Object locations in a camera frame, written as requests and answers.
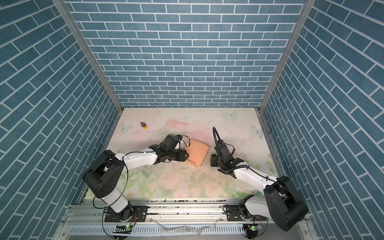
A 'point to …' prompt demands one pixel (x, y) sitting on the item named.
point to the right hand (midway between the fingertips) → (211, 156)
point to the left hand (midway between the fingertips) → (186, 155)
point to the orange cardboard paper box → (197, 151)
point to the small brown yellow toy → (143, 124)
